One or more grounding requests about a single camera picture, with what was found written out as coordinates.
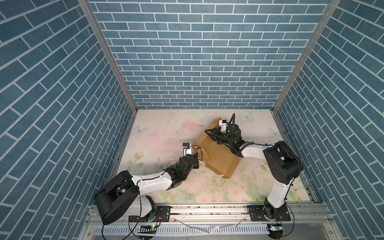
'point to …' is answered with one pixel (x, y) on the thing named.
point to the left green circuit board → (151, 229)
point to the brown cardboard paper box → (218, 157)
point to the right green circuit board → (276, 228)
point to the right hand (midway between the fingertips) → (203, 130)
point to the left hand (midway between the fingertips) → (197, 155)
